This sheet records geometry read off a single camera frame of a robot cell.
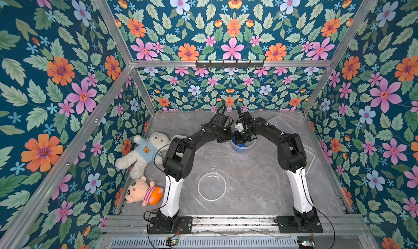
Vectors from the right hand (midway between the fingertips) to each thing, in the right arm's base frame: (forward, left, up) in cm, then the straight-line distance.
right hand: (239, 138), depth 102 cm
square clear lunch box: (+13, -30, -1) cm, 33 cm away
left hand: (-1, +2, +6) cm, 6 cm away
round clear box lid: (-29, +15, -4) cm, 33 cm away
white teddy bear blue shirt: (-14, +54, +6) cm, 56 cm away
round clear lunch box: (-8, -6, +4) cm, 11 cm away
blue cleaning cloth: (-6, +3, +6) cm, 10 cm away
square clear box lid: (-11, -42, -3) cm, 44 cm away
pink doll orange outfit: (-35, +49, +5) cm, 61 cm away
